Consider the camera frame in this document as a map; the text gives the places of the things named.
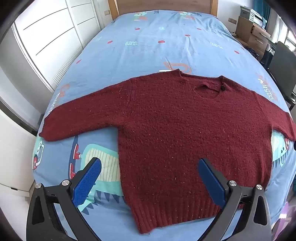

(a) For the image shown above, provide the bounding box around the dark shopping bag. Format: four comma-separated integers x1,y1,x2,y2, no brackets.
260,44,277,68

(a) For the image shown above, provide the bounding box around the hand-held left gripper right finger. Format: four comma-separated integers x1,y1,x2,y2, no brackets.
198,158,272,241

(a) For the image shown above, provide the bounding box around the wooden drawer cabinet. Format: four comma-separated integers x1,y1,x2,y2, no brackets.
235,16,272,56

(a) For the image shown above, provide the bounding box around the blue printed bed sheet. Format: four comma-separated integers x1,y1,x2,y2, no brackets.
32,10,296,241

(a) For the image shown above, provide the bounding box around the black chair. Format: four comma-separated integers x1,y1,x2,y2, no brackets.
268,41,296,103

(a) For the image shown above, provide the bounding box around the teal curtain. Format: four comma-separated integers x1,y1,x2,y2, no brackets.
253,0,271,20

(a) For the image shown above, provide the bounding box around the white wardrobe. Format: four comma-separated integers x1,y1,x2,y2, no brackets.
0,0,102,209

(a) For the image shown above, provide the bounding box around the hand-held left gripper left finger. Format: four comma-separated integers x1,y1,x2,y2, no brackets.
26,157,102,241

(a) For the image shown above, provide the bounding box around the dark red knit sweater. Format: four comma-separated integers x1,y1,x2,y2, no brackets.
39,69,296,234

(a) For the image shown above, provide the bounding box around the wooden headboard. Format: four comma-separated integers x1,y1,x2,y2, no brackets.
108,0,219,18

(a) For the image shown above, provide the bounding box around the white printer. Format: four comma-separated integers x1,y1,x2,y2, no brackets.
239,6,269,26

